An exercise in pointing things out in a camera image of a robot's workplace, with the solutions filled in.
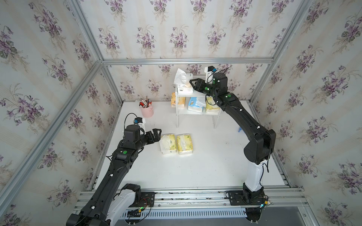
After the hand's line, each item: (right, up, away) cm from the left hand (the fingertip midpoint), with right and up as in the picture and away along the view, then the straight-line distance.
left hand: (156, 132), depth 77 cm
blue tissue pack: (+24, +17, +13) cm, 32 cm away
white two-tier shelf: (+17, +12, +16) cm, 26 cm away
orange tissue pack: (+14, +19, +17) cm, 29 cm away
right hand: (+21, +29, +2) cm, 35 cm away
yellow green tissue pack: (+5, -9, +13) cm, 17 cm away
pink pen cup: (-12, +12, +27) cm, 32 cm away
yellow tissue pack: (+16, -9, +13) cm, 23 cm away
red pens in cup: (-13, +19, +30) cm, 38 cm away
